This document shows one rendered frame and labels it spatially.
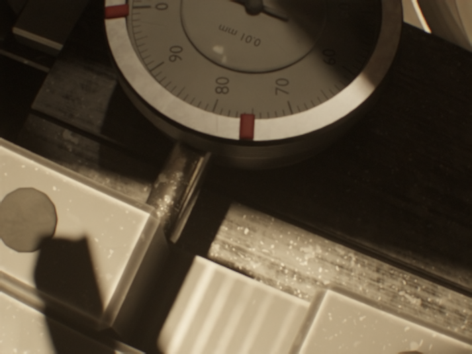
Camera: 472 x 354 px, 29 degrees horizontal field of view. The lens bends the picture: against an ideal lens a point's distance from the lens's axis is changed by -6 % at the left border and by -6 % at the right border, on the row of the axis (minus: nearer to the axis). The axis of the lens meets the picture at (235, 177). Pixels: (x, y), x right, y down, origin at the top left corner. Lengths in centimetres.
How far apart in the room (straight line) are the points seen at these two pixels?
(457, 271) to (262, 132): 6
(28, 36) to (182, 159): 7
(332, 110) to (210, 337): 5
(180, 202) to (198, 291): 3
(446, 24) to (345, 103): 14
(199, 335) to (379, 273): 6
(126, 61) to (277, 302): 5
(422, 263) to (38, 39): 11
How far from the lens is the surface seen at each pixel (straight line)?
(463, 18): 29
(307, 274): 20
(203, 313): 16
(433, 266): 20
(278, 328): 16
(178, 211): 18
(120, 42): 18
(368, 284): 20
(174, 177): 18
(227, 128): 17
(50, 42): 23
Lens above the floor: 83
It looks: 54 degrees down
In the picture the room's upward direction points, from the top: 42 degrees counter-clockwise
